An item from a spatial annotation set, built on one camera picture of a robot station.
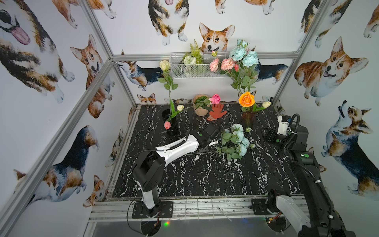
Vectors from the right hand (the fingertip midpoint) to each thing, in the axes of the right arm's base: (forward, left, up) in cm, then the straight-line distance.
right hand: (265, 127), depth 76 cm
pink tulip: (+2, +51, 0) cm, 51 cm away
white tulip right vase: (+12, -3, +5) cm, 13 cm away
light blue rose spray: (+1, +13, -23) cm, 27 cm away
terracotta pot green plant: (+10, +33, +8) cm, 35 cm away
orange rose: (+9, +10, +11) cm, 17 cm away
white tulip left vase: (+12, +45, +3) cm, 46 cm away
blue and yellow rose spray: (+4, +13, -12) cm, 18 cm away
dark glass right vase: (+16, +2, -13) cm, 21 cm away
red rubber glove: (+33, +21, -25) cm, 47 cm away
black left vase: (+13, +51, -19) cm, 56 cm away
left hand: (+2, +33, -13) cm, 35 cm away
